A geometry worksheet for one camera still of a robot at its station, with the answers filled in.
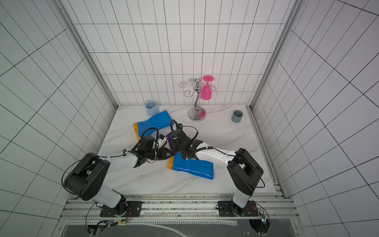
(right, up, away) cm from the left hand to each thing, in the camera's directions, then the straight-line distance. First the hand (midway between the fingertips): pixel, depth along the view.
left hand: (172, 156), depth 87 cm
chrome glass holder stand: (+16, +27, +26) cm, 41 cm away
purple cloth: (-1, +12, 0) cm, 12 cm away
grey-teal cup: (+46, +25, +19) cm, 56 cm away
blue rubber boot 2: (+19, -7, -1) cm, 20 cm away
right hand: (+2, +11, +1) cm, 11 cm away
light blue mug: (-18, +31, +23) cm, 43 cm away
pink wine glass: (+23, +42, +18) cm, 51 cm away
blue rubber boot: (-22, +16, +13) cm, 30 cm away
